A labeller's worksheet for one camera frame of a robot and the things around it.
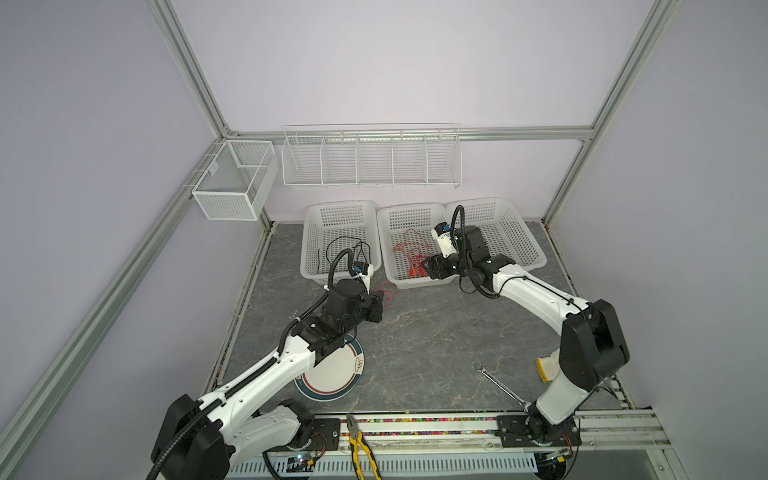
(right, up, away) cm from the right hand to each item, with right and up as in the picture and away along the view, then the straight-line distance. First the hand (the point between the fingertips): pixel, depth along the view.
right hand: (432, 261), depth 89 cm
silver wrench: (+23, -38, -10) cm, 46 cm away
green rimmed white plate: (-28, -32, -6) cm, 43 cm away
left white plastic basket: (-37, +13, +30) cm, 50 cm away
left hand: (-14, -9, -10) cm, 20 cm away
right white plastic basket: (+31, +11, +27) cm, 43 cm away
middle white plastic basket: (-12, +15, +27) cm, 33 cm away
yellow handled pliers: (-21, -43, -17) cm, 50 cm away
